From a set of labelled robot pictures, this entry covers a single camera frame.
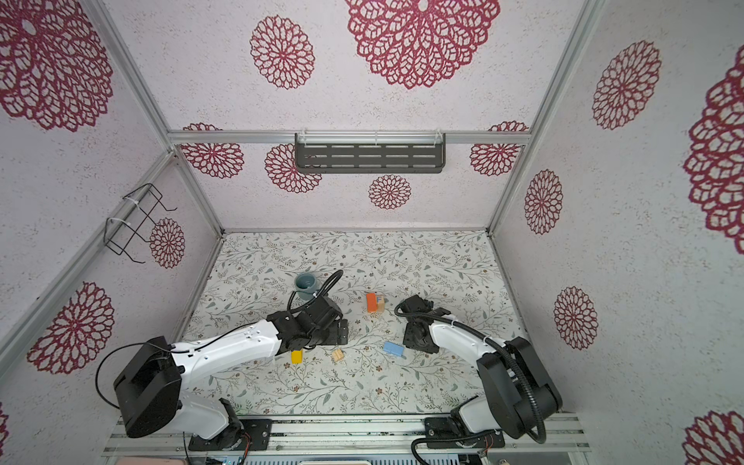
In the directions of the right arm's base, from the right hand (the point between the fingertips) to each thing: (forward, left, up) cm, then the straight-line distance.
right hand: (415, 338), depth 90 cm
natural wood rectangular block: (+12, +11, +1) cm, 16 cm away
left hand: (-3, +24, +6) cm, 25 cm away
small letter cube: (-6, +24, 0) cm, 24 cm away
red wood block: (+12, +14, +1) cm, 18 cm away
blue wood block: (-4, +7, 0) cm, 8 cm away
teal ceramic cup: (+18, +37, +4) cm, 41 cm away
